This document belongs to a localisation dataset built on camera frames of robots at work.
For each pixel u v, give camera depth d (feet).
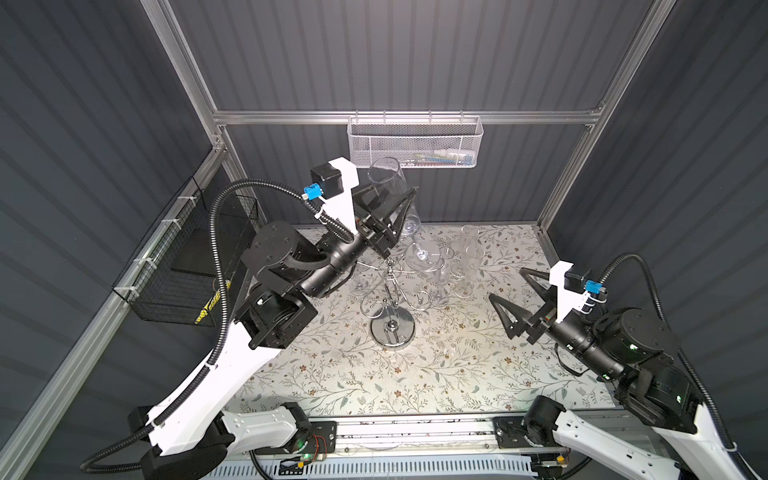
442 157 2.99
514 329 1.58
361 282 3.41
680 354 1.42
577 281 1.33
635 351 1.21
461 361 2.84
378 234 1.25
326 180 1.05
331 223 1.14
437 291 3.38
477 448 2.38
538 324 1.47
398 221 1.38
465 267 3.44
